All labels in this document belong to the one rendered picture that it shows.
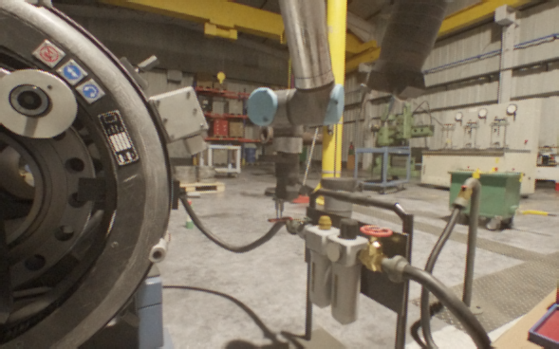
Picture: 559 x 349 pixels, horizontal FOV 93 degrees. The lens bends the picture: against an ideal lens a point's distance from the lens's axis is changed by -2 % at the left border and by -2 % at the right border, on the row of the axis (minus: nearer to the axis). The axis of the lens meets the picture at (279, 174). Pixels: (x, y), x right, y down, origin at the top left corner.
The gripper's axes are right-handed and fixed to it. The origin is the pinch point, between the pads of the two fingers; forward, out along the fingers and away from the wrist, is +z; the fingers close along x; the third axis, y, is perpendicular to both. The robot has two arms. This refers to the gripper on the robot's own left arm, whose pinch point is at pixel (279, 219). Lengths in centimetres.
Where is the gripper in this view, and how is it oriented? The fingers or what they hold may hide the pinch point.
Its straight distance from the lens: 83.9
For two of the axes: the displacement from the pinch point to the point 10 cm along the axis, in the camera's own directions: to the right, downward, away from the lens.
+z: -0.2, 10.0, 0.7
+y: 8.5, -0.2, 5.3
